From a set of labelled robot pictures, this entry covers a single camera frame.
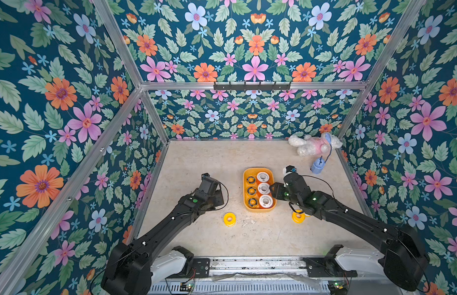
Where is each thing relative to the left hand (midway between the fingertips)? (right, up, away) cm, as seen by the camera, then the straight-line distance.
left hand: (221, 195), depth 84 cm
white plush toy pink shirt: (+49, +24, +20) cm, 58 cm away
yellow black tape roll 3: (+15, -5, +7) cm, 18 cm away
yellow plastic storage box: (+18, -3, +7) cm, 19 cm away
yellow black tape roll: (+14, +5, +15) cm, 21 cm away
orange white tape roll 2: (+21, +2, +9) cm, 23 cm away
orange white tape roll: (+21, +7, +13) cm, 26 cm away
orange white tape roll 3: (+22, -4, +4) cm, 22 cm away
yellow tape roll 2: (+36, -12, +2) cm, 38 cm away
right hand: (+23, +4, -2) cm, 24 cm away
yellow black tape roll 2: (+15, 0, +11) cm, 18 cm away
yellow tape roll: (+4, -12, +2) cm, 13 cm away
